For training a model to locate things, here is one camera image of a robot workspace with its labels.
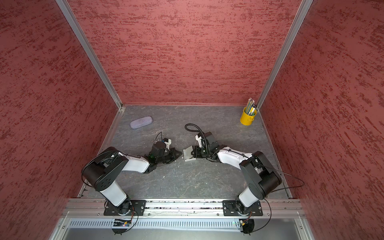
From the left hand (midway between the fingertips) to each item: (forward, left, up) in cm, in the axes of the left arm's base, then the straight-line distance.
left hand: (182, 155), depth 91 cm
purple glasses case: (+25, +32, +2) cm, 41 cm away
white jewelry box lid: (0, -3, +1) cm, 3 cm away
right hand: (-1, -6, +2) cm, 6 cm away
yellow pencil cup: (+27, -44, +4) cm, 52 cm away
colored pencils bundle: (+33, -47, +10) cm, 58 cm away
